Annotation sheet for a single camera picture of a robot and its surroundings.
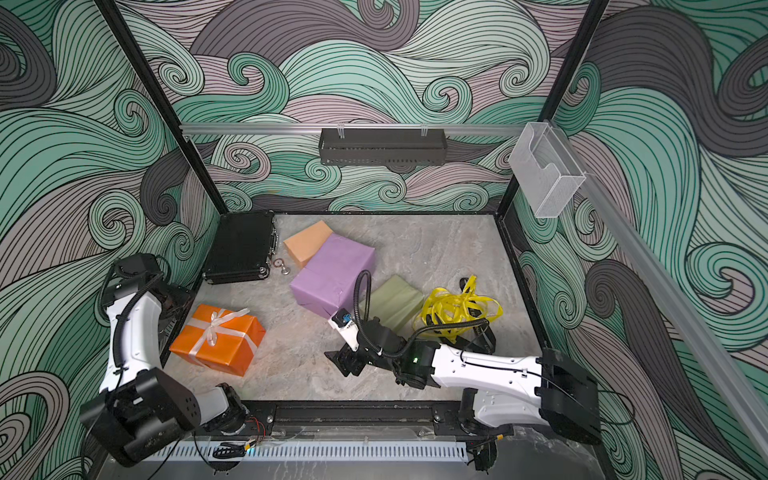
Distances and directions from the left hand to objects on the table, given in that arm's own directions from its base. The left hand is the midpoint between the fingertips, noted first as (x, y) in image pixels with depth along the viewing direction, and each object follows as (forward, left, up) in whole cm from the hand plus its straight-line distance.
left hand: (173, 309), depth 76 cm
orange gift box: (-6, -12, -5) cm, 14 cm away
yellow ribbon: (+8, -92, -16) cm, 93 cm away
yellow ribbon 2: (+7, -73, -13) cm, 75 cm away
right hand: (-9, -42, -2) cm, 43 cm away
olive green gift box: (+8, -58, -10) cm, 59 cm away
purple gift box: (+11, -38, -4) cm, 40 cm away
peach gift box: (+30, -27, -11) cm, 42 cm away
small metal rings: (+26, -18, -16) cm, 35 cm away
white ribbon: (-2, -9, -5) cm, 11 cm away
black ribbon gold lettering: (-1, -84, -16) cm, 86 cm away
